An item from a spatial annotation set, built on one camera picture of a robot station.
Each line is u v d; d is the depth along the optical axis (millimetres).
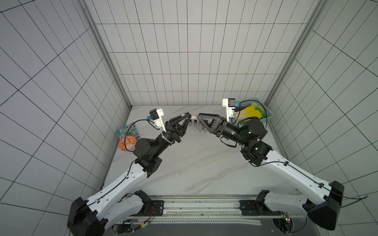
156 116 495
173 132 495
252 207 712
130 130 1004
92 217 383
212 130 502
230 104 503
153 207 717
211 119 495
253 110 1053
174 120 525
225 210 730
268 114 1043
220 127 489
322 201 385
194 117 528
